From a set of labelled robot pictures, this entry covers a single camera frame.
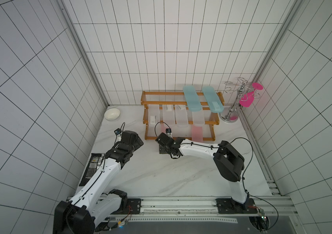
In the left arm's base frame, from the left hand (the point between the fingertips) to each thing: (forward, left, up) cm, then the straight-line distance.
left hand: (132, 145), depth 83 cm
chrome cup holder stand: (+33, -70, -11) cm, 78 cm away
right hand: (+2, -16, -9) cm, 18 cm away
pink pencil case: (+16, -41, -11) cm, 46 cm away
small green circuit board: (-32, -68, -10) cm, 76 cm away
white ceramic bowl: (+31, +23, -9) cm, 40 cm away
